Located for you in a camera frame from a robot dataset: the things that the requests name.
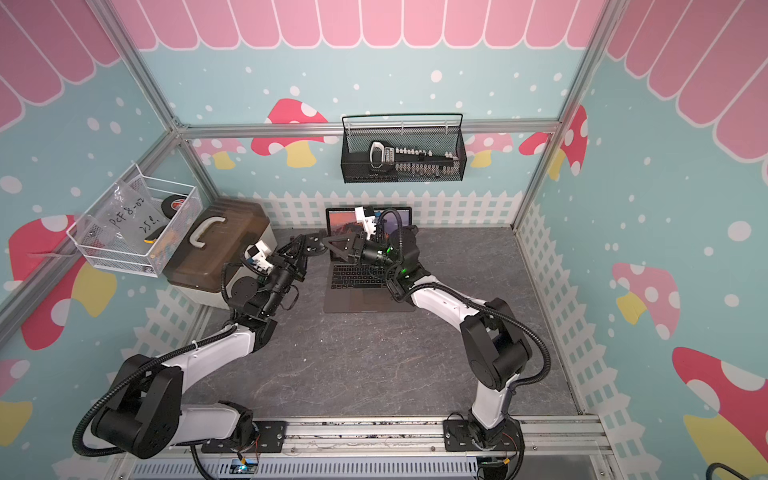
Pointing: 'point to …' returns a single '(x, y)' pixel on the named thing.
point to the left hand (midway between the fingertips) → (311, 240)
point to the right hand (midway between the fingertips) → (324, 244)
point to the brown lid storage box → (225, 229)
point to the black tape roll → (171, 204)
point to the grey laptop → (354, 288)
